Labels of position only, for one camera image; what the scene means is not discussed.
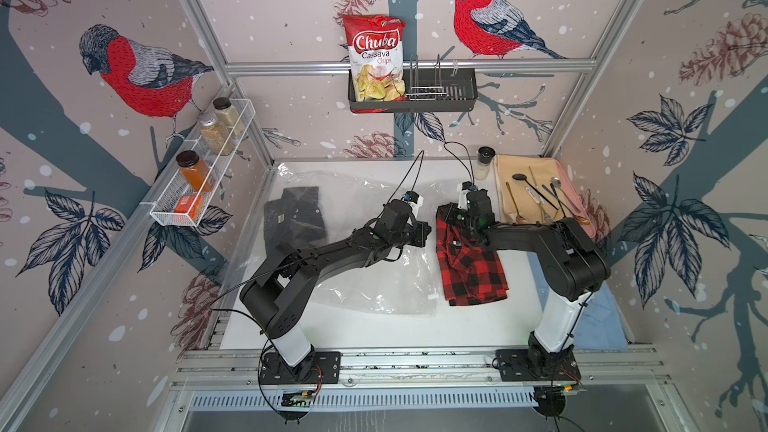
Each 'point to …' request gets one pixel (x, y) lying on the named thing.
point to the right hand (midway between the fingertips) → (437, 206)
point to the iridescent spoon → (556, 183)
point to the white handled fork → (536, 198)
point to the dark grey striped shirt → (293, 221)
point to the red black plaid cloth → (470, 273)
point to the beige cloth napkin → (539, 171)
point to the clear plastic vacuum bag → (393, 285)
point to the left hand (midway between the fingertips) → (438, 225)
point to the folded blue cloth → (601, 327)
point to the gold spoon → (519, 219)
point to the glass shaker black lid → (485, 158)
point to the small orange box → (188, 204)
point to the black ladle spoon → (524, 177)
